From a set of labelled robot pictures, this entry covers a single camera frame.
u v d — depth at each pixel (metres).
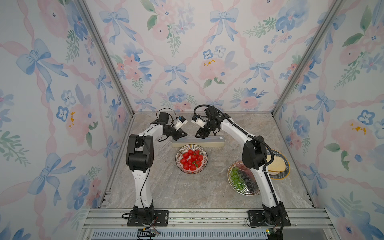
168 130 0.87
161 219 0.74
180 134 0.90
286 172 0.87
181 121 0.89
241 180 0.83
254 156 0.61
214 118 0.77
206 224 0.73
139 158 0.56
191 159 0.93
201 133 0.89
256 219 0.73
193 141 0.98
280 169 0.88
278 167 0.88
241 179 0.83
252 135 0.63
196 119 0.88
